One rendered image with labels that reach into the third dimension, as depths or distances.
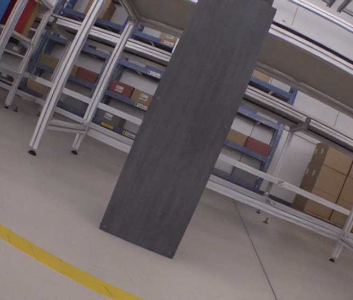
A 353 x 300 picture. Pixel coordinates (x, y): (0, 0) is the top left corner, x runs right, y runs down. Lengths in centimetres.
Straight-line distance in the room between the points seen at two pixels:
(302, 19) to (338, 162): 239
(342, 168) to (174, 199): 419
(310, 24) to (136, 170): 551
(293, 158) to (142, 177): 501
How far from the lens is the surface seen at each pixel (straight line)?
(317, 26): 659
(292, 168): 619
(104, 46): 422
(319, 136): 410
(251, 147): 564
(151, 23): 277
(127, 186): 128
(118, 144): 268
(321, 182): 526
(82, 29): 204
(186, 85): 127
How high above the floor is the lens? 35
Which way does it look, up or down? 1 degrees down
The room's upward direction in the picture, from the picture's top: 23 degrees clockwise
